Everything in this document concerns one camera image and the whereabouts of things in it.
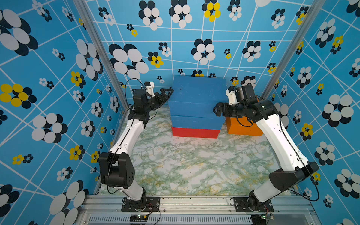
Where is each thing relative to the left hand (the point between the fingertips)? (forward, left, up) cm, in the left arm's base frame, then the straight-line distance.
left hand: (172, 92), depth 76 cm
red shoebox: (-6, -15, -30) cm, 34 cm away
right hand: (-9, -27, -4) cm, 29 cm away
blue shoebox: (-9, -23, -16) cm, 29 cm away
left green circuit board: (-53, +17, -40) cm, 69 cm away
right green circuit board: (-54, -45, -36) cm, 79 cm away
